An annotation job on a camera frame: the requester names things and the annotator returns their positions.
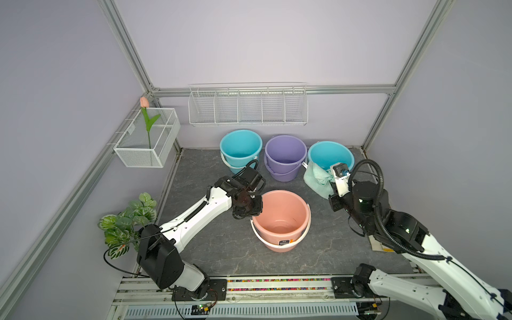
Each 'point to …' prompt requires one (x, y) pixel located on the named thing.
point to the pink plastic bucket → (284, 219)
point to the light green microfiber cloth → (318, 180)
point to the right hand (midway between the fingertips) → (334, 179)
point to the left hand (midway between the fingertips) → (259, 214)
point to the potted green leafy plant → (121, 230)
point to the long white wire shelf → (248, 104)
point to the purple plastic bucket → (283, 156)
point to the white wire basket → (147, 140)
